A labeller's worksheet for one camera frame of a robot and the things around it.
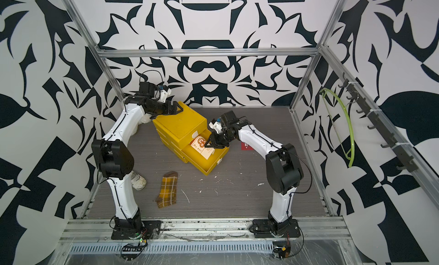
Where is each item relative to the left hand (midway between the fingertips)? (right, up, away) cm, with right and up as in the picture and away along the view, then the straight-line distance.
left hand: (175, 107), depth 92 cm
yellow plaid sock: (-2, -42, -8) cm, 42 cm away
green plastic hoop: (+74, -21, -25) cm, 81 cm away
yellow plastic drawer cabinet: (+3, -12, -10) cm, 16 cm away
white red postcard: (+13, -19, -5) cm, 23 cm away
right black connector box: (+49, -61, -22) cm, 81 cm away
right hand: (+17, -18, -6) cm, 26 cm away
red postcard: (+38, -22, +10) cm, 45 cm away
